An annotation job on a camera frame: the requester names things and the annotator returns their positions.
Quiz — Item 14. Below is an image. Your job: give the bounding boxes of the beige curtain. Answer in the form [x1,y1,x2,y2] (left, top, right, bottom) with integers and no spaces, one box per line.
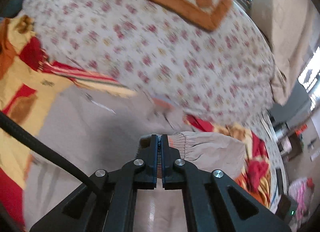
[251,0,316,105]

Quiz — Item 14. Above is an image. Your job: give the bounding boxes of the black braided cable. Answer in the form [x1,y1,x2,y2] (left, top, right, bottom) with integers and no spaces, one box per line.
[0,110,101,195]

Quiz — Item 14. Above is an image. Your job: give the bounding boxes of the pink clothes pile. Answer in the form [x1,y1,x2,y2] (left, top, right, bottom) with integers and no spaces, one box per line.
[288,177,315,222]

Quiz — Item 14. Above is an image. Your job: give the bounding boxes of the grey sweatpants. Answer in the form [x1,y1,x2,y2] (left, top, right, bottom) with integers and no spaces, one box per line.
[23,87,246,231]

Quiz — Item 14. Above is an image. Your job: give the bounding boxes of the red orange patterned blanket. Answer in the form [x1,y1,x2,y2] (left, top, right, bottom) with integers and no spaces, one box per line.
[0,14,273,232]

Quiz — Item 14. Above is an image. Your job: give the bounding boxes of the floral bed sheet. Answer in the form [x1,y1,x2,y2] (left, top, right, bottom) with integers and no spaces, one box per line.
[22,0,288,197]

